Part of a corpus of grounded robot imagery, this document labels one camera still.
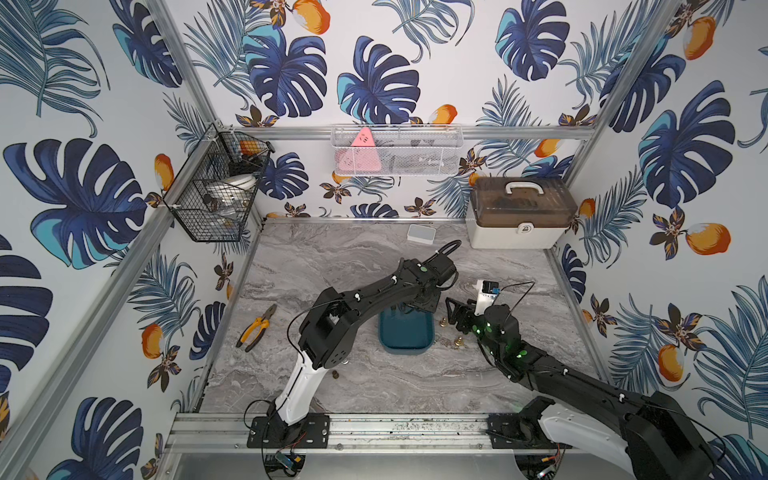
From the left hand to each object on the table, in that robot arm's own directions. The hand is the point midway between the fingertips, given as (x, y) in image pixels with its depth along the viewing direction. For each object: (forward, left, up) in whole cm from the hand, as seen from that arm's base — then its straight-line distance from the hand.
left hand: (424, 299), depth 90 cm
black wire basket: (+20, +65, +18) cm, 71 cm away
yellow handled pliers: (-8, +50, -8) cm, 51 cm away
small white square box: (+32, -1, -6) cm, 33 cm away
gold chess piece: (-9, -11, -8) cm, 16 cm away
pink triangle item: (+32, +21, +27) cm, 47 cm away
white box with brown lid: (+34, -34, +6) cm, 48 cm away
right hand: (-2, -9, +5) cm, 10 cm away
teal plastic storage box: (-9, +6, -6) cm, 12 cm away
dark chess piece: (-21, +24, -7) cm, 33 cm away
